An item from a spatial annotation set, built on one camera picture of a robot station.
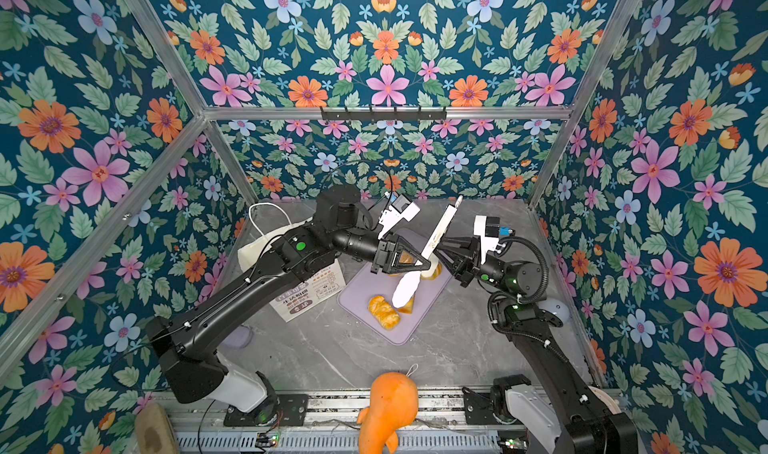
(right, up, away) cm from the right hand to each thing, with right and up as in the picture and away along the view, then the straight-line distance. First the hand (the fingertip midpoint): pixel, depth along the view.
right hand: (435, 247), depth 60 cm
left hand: (-2, -2, -9) cm, 10 cm away
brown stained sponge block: (-65, -43, +8) cm, 79 cm away
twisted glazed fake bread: (-12, -21, +26) cm, 35 cm away
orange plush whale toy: (-9, -36, +7) cm, 38 cm away
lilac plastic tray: (-20, -15, +37) cm, 45 cm away
